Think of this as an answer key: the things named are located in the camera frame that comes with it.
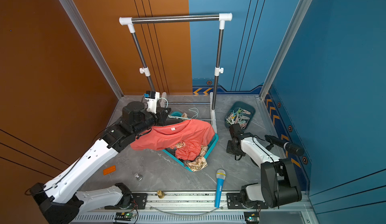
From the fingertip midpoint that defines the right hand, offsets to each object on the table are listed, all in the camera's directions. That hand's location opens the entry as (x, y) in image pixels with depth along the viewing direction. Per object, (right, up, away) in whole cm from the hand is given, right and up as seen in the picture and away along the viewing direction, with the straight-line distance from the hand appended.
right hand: (232, 150), depth 89 cm
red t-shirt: (-25, +12, -15) cm, 31 cm away
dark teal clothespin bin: (+11, +22, +19) cm, 31 cm away
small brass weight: (-39, -17, -16) cm, 45 cm away
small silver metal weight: (-52, -11, -10) cm, 54 cm away
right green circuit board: (+5, -27, -18) cm, 33 cm away
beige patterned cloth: (-20, -2, -14) cm, 24 cm away
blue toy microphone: (-9, -10, -11) cm, 17 cm away
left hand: (-33, +26, -21) cm, 47 cm away
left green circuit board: (-56, -26, -18) cm, 64 cm away
